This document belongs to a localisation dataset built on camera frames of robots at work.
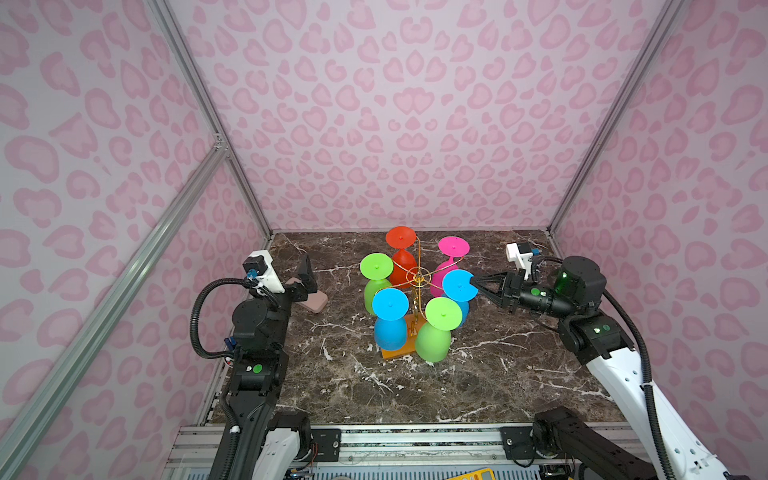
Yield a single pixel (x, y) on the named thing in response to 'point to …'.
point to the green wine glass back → (376, 269)
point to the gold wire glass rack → (415, 319)
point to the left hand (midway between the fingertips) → (286, 253)
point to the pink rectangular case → (316, 301)
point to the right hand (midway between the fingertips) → (476, 284)
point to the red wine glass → (404, 266)
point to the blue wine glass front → (390, 329)
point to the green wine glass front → (443, 315)
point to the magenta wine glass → (450, 247)
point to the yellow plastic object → (477, 475)
